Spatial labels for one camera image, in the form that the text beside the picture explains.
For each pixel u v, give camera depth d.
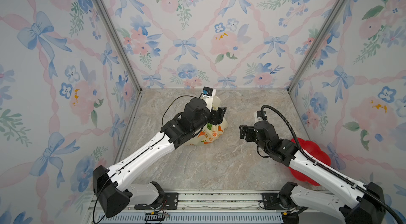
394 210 0.55
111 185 0.38
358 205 0.41
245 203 0.75
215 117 0.60
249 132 0.69
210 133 0.80
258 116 0.69
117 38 0.91
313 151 0.87
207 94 0.58
